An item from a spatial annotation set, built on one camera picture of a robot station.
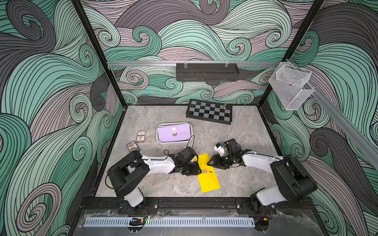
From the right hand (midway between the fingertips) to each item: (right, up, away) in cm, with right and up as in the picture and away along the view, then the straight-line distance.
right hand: (211, 165), depth 87 cm
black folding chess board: (+3, +33, +24) cm, 41 cm away
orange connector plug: (-37, -21, -17) cm, 46 cm away
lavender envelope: (-23, +18, +11) cm, 31 cm away
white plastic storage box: (-21, +12, +8) cm, 25 cm away
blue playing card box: (-51, +10, +8) cm, 52 cm away
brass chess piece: (+16, +37, +26) cm, 48 cm away
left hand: (-7, -2, -4) cm, 8 cm away
